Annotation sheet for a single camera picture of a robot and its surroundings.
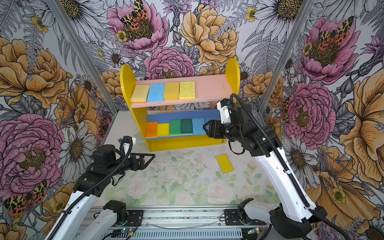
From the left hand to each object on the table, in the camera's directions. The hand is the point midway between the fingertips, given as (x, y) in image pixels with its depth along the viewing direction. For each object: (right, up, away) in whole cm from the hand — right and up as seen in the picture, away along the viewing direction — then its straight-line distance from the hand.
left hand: (149, 160), depth 72 cm
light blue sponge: (+23, +16, +20) cm, 34 cm away
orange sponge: (-4, +13, +18) cm, 23 cm away
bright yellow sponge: (+2, +14, +20) cm, 24 cm away
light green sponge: (+9, +15, +20) cm, 27 cm away
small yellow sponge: (+40, -8, +21) cm, 46 cm away
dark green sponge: (+16, +15, +20) cm, 30 cm away
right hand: (+28, +14, -9) cm, 32 cm away
